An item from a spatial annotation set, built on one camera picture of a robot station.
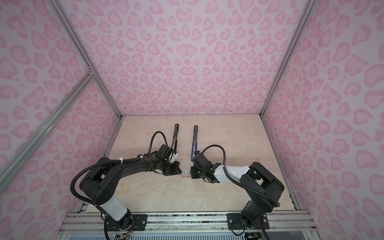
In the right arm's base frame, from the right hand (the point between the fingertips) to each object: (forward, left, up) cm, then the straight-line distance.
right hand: (191, 171), depth 88 cm
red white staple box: (0, +3, -1) cm, 4 cm away
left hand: (+1, +5, 0) cm, 5 cm away
